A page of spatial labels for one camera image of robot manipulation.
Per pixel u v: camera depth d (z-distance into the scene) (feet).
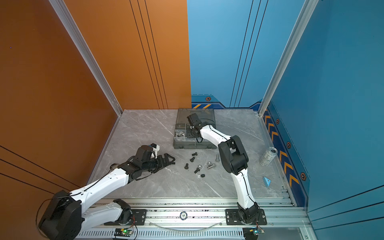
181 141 3.33
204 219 2.48
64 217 1.31
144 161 2.16
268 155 2.68
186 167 2.95
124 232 2.31
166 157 2.48
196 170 2.92
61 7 2.28
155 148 2.59
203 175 2.85
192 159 3.08
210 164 3.00
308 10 2.32
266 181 2.71
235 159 1.87
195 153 3.11
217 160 3.03
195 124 2.59
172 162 2.60
